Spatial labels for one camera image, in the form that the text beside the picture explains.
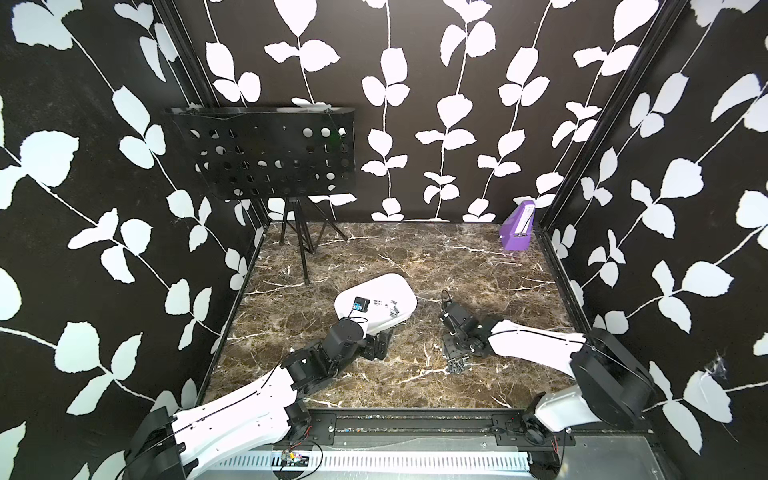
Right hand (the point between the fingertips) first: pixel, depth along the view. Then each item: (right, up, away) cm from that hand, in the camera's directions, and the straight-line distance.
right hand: (450, 336), depth 89 cm
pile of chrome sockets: (+1, -6, -5) cm, 8 cm away
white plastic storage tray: (-22, +9, +6) cm, 24 cm away
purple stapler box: (+28, +35, +18) cm, 49 cm away
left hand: (-21, +7, -11) cm, 25 cm away
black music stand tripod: (-53, +37, +32) cm, 72 cm away
